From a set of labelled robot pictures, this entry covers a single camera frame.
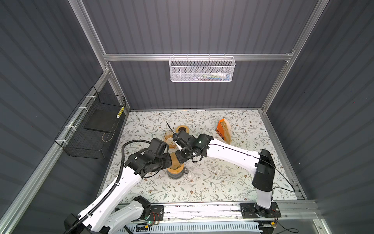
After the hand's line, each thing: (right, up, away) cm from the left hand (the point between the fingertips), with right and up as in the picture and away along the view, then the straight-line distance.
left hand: (171, 161), depth 74 cm
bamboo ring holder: (+2, +17, +34) cm, 39 cm away
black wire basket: (-42, +13, -9) cm, 45 cm away
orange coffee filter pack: (+32, +15, +22) cm, 42 cm away
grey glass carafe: (+3, -11, +8) cm, 14 cm away
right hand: (+4, +1, +3) cm, 5 cm away
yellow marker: (-30, +26, +8) cm, 41 cm away
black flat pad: (-34, +21, -1) cm, 40 cm away
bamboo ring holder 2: (+5, -6, +4) cm, 8 cm away
